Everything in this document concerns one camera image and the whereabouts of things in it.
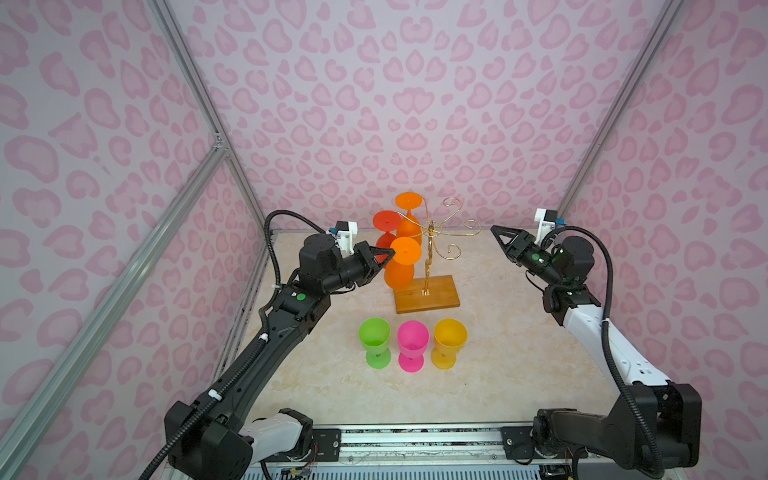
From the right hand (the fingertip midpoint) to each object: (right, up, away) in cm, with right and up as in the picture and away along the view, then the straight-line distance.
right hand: (496, 230), depth 72 cm
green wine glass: (-30, -28, +10) cm, 42 cm away
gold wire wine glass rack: (-15, +1, +6) cm, 16 cm away
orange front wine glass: (-23, -10, +7) cm, 26 cm away
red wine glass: (-27, +3, +5) cm, 27 cm away
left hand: (-24, -4, -6) cm, 25 cm away
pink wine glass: (-19, -28, +7) cm, 35 cm away
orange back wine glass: (-20, +2, +12) cm, 23 cm away
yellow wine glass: (-9, -28, +8) cm, 30 cm away
